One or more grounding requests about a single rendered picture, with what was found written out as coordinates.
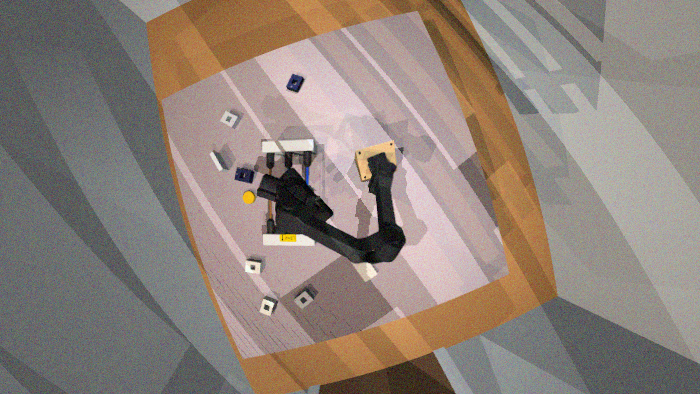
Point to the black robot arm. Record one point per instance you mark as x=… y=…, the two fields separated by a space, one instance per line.
x=292 y=215

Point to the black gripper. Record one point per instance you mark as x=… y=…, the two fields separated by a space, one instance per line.
x=320 y=210

